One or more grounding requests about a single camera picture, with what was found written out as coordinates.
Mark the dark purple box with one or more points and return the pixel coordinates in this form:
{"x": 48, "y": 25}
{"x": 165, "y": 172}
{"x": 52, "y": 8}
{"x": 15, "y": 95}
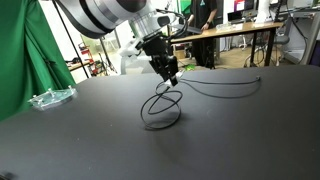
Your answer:
{"x": 316, "y": 53}

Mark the red tool cart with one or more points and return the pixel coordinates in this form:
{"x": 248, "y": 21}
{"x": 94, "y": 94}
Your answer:
{"x": 87, "y": 53}

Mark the green item on floor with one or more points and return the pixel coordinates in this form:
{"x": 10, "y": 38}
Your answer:
{"x": 190, "y": 67}

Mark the clear plastic container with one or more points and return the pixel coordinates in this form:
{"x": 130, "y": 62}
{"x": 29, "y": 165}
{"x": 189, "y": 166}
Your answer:
{"x": 226, "y": 27}

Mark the white framed green panel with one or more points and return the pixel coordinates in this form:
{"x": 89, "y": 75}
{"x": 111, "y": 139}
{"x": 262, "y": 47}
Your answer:
{"x": 185, "y": 6}

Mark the black office chair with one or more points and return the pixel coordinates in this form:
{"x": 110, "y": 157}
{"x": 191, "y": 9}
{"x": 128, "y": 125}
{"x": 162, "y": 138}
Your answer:
{"x": 281, "y": 40}

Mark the grey metal desk frame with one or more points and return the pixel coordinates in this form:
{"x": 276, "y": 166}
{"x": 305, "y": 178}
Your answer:
{"x": 311, "y": 36}

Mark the green backdrop cloth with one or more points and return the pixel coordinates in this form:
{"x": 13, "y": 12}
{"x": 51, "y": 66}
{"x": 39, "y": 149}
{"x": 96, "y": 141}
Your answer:
{"x": 23, "y": 50}

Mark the low wooden table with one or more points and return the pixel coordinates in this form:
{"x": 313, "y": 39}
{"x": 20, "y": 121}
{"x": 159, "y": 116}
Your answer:
{"x": 78, "y": 65}

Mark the monitor with pink screen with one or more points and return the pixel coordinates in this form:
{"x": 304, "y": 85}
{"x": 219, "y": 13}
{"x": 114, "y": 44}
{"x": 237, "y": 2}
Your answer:
{"x": 240, "y": 5}

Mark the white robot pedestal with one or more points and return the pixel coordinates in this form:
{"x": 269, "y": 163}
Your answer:
{"x": 265, "y": 11}

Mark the clear round mounting plate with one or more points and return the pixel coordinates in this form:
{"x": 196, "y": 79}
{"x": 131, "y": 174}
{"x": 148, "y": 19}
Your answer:
{"x": 53, "y": 96}

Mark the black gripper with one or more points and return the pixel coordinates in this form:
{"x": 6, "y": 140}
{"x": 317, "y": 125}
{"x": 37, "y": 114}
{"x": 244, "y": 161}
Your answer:
{"x": 158, "y": 50}

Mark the thin black stand pole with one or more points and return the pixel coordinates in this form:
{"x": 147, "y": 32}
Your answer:
{"x": 74, "y": 45}

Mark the long wooden desk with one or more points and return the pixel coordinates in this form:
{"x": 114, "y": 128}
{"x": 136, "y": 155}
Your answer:
{"x": 246, "y": 28}

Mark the white charger adapter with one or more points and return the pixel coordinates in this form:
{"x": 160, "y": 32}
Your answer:
{"x": 180, "y": 74}

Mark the person in black clothes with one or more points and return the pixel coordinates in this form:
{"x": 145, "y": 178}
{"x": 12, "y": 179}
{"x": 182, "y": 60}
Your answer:
{"x": 201, "y": 13}

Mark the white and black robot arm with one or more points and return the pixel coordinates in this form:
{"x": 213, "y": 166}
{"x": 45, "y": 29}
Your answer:
{"x": 100, "y": 13}

